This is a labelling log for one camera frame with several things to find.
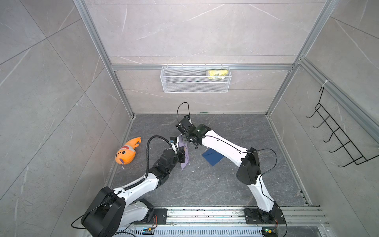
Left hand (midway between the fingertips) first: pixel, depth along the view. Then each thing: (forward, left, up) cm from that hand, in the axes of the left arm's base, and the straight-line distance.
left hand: (184, 145), depth 83 cm
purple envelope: (-2, +2, +5) cm, 6 cm away
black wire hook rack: (-13, -71, +18) cm, 75 cm away
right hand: (+7, -3, +1) cm, 7 cm away
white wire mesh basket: (+45, -9, +14) cm, 47 cm away
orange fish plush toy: (0, +36, -7) cm, 36 cm away
